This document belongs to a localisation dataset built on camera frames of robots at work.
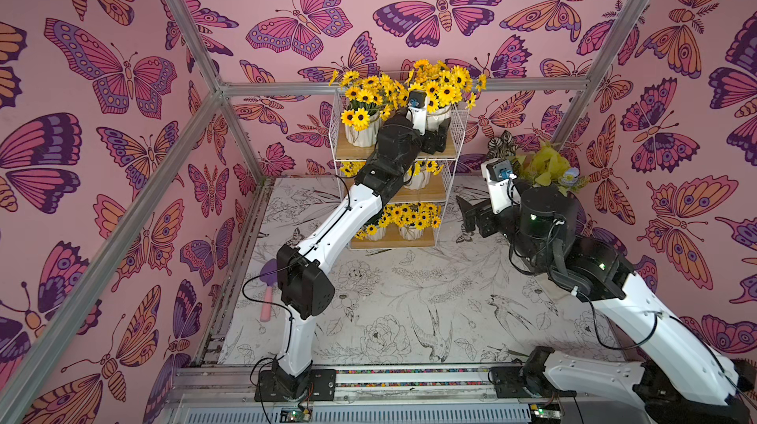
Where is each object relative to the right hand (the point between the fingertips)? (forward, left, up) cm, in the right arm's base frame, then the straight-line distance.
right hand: (484, 186), depth 61 cm
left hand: (+21, +8, +3) cm, 23 cm away
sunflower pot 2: (+10, +24, -32) cm, 41 cm away
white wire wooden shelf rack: (+13, +7, -16) cm, 21 cm away
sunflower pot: (+15, +12, -12) cm, 22 cm away
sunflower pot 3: (+12, +13, -27) cm, 33 cm away
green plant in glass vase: (+25, -29, -18) cm, 42 cm away
